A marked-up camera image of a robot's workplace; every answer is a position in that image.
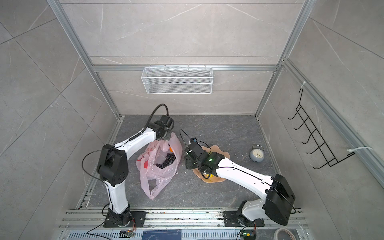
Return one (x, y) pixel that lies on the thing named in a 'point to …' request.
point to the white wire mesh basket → (177, 80)
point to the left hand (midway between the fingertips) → (164, 131)
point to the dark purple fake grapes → (170, 158)
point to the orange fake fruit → (171, 149)
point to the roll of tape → (276, 236)
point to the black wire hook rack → (323, 147)
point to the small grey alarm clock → (257, 154)
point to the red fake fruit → (146, 164)
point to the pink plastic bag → (153, 179)
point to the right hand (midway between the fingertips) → (190, 158)
